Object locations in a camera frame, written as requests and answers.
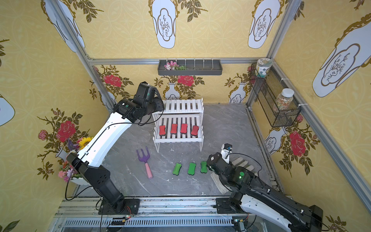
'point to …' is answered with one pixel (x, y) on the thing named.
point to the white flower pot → (79, 181)
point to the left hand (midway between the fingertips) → (153, 102)
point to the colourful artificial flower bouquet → (67, 172)
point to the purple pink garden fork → (145, 158)
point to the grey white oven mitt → (238, 162)
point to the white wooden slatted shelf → (181, 121)
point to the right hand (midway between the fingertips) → (213, 157)
